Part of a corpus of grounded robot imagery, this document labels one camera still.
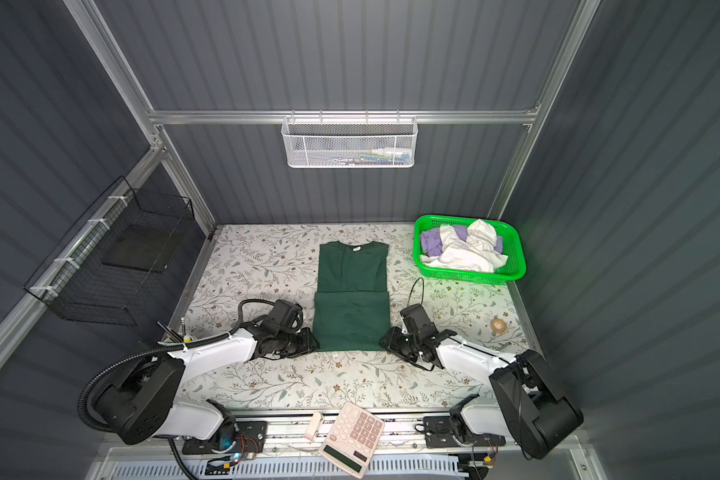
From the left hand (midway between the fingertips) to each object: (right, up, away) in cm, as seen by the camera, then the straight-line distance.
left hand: (319, 347), depth 88 cm
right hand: (+20, 0, 0) cm, 20 cm away
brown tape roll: (+56, +5, +5) cm, 56 cm away
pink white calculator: (+11, -17, -16) cm, 26 cm away
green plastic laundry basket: (+64, +23, +13) cm, 70 cm away
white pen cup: (-38, +6, -9) cm, 40 cm away
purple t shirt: (+37, +33, +19) cm, 53 cm away
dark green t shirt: (+9, +11, +9) cm, 17 cm away
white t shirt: (+52, +28, +14) cm, 61 cm away
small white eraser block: (+1, -15, -14) cm, 21 cm away
